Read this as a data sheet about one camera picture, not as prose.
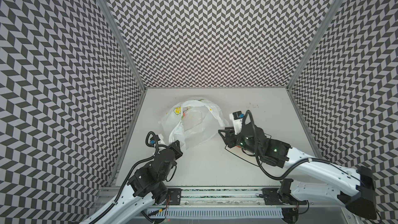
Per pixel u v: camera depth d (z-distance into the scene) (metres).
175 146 0.72
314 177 0.46
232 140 0.60
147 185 0.50
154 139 0.64
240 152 0.63
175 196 0.72
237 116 0.60
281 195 0.65
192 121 0.97
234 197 0.74
